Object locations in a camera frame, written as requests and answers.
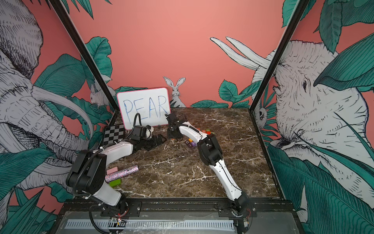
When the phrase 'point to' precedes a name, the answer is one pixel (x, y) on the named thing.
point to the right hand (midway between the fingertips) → (168, 134)
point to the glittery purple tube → (121, 173)
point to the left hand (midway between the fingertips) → (163, 139)
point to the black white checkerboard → (112, 133)
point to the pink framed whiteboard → (152, 105)
